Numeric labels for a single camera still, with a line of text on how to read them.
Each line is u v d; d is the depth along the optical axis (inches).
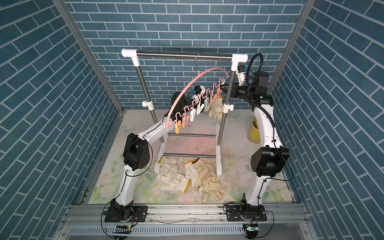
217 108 32.7
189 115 25.6
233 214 28.9
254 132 37.0
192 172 34.4
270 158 19.4
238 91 26.7
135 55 20.0
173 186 32.4
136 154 22.1
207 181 31.9
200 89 27.1
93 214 29.7
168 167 34.6
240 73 25.4
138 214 28.9
